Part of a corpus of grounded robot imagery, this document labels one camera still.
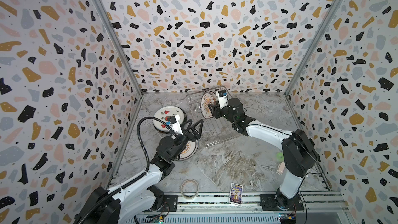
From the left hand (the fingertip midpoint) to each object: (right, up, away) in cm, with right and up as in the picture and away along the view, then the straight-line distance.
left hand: (198, 119), depth 71 cm
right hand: (+6, +9, +14) cm, 17 cm away
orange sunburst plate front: (-6, -20, +19) cm, 28 cm away
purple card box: (+18, -37, +5) cm, 42 cm away
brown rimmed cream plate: (-12, -1, +32) cm, 35 cm away
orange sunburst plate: (+4, +11, +32) cm, 34 cm away
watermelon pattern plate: (-25, +2, +35) cm, 44 cm away
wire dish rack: (+8, -10, +28) cm, 31 cm away
